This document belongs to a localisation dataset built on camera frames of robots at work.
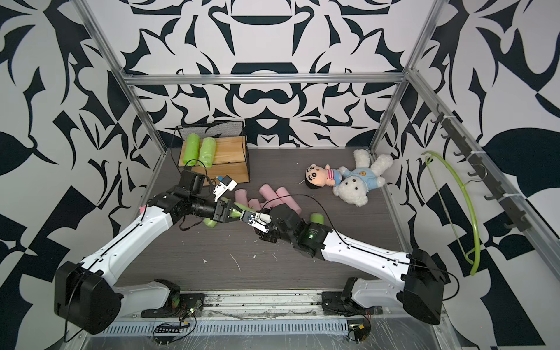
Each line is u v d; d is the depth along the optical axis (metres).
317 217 0.89
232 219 0.66
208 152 0.91
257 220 0.60
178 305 0.69
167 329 0.73
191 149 0.93
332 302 0.74
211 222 0.85
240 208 0.68
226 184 0.69
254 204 0.95
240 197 0.96
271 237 0.66
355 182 0.94
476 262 0.57
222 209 0.64
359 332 0.71
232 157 0.94
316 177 0.99
